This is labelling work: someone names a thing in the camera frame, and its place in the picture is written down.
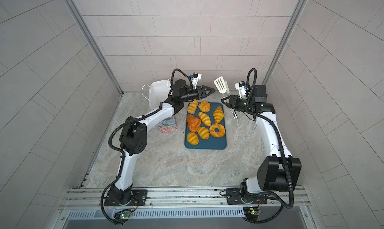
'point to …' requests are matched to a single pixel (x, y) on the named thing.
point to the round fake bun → (204, 106)
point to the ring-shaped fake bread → (217, 134)
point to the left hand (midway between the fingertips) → (217, 90)
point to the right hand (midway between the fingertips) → (224, 100)
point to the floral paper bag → (159, 91)
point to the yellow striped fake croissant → (218, 114)
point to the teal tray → (212, 142)
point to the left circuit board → (125, 215)
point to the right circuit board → (251, 213)
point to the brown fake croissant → (193, 123)
